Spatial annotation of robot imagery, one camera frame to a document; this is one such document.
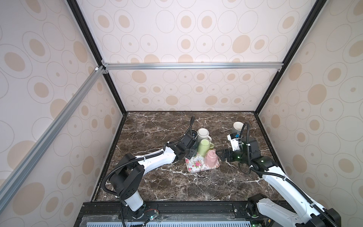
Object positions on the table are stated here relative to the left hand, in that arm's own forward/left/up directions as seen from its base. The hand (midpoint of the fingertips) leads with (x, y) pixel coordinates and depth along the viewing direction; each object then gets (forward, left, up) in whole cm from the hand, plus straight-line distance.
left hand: (193, 148), depth 87 cm
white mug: (+13, -8, -3) cm, 15 cm away
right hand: (-4, -19, +6) cm, 20 cm away
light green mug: (+1, -7, +1) cm, 7 cm away
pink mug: (-7, -10, +1) cm, 12 cm away
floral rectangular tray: (-6, -3, -9) cm, 11 cm away
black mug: (+11, -1, 0) cm, 11 cm away
